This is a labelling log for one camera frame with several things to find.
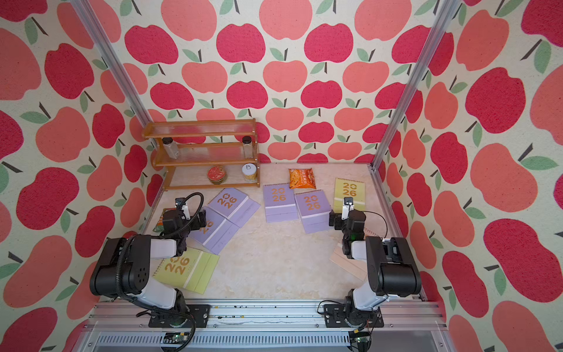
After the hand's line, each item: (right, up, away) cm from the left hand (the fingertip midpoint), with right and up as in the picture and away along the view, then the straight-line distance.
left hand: (194, 213), depth 95 cm
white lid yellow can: (+22, +19, +16) cm, 34 cm away
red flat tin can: (+4, +18, +16) cm, 25 cm away
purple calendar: (+54, 0, +8) cm, 55 cm away
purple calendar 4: (+10, -8, -1) cm, 13 cm away
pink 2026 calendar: (+68, -20, -11) cm, 72 cm away
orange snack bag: (+49, +16, +15) cm, 54 cm away
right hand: (+67, 0, -1) cm, 67 cm away
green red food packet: (-16, -5, +1) cm, 17 cm away
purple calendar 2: (+38, +4, +9) cm, 39 cm away
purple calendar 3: (+16, +3, +9) cm, 18 cm away
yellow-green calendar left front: (+3, -21, -11) cm, 24 cm away
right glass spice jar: (+23, +30, +3) cm, 38 cm away
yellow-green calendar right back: (+74, +11, +15) cm, 76 cm away
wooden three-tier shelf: (-3, +30, +24) cm, 39 cm away
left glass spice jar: (-12, +30, +3) cm, 32 cm away
